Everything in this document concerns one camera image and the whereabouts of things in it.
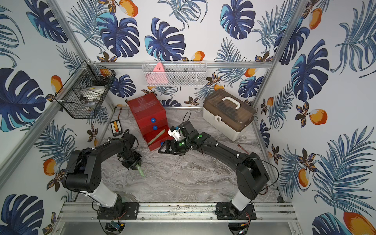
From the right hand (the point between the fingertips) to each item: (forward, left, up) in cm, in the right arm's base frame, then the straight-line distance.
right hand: (164, 151), depth 77 cm
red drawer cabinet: (+25, +12, +1) cm, 27 cm away
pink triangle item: (+42, +7, +18) cm, 46 cm away
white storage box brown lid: (+26, -37, +2) cm, 45 cm away
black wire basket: (+26, +47, +16) cm, 57 cm away
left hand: (0, +17, -17) cm, 24 cm away
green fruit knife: (-3, +17, -17) cm, 24 cm away
